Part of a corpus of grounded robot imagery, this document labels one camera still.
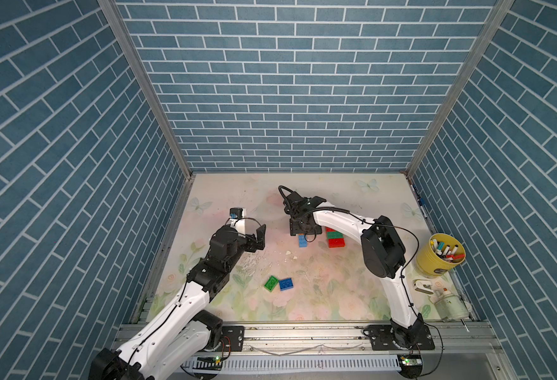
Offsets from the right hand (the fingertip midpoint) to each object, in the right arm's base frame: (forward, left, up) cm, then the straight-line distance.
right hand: (301, 231), depth 96 cm
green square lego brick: (-21, +10, -2) cm, 24 cm away
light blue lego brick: (-3, 0, -2) cm, 4 cm away
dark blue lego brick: (-21, +5, -3) cm, 22 cm away
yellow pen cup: (-8, -51, +5) cm, 52 cm away
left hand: (-9, +14, +16) cm, 24 cm away
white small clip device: (-18, -45, -2) cm, 48 cm away
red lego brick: (-15, -8, +26) cm, 31 cm away
